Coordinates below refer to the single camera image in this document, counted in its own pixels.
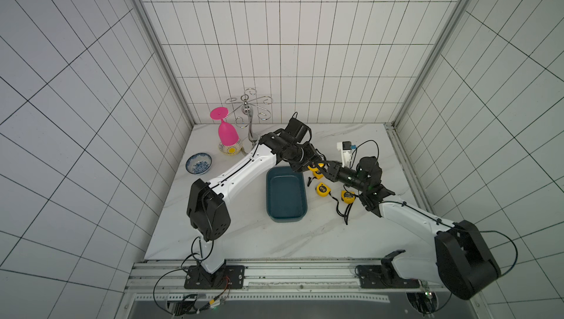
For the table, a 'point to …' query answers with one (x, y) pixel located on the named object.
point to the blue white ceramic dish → (198, 163)
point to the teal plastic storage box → (286, 194)
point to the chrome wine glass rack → (250, 101)
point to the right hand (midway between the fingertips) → (308, 165)
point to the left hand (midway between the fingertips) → (315, 166)
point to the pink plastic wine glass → (227, 132)
